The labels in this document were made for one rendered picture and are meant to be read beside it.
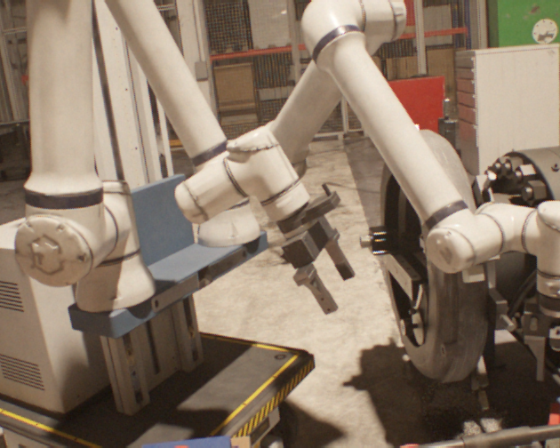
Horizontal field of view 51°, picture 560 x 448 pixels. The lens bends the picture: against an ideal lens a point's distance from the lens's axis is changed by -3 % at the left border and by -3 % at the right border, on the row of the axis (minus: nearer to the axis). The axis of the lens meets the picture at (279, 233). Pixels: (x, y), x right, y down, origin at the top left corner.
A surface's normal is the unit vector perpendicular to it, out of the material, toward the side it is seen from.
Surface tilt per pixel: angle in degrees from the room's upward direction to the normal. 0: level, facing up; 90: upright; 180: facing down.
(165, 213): 90
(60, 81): 94
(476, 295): 87
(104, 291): 68
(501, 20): 90
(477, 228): 49
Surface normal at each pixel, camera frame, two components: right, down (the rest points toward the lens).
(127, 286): 0.47, -0.19
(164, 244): 0.85, 0.05
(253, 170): -0.11, 0.30
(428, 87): 0.11, 0.26
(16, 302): -0.51, 0.29
